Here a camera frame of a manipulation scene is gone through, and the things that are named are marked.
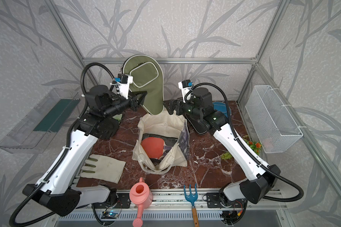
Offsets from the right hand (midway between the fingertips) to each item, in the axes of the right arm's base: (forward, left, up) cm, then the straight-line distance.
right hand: (169, 100), depth 66 cm
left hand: (0, +10, +5) cm, 12 cm away
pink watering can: (-34, +14, -28) cm, 46 cm away
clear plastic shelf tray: (-13, +62, -7) cm, 64 cm away
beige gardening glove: (-18, +40, -39) cm, 59 cm away
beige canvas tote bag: (+2, 0, -22) cm, 22 cm away
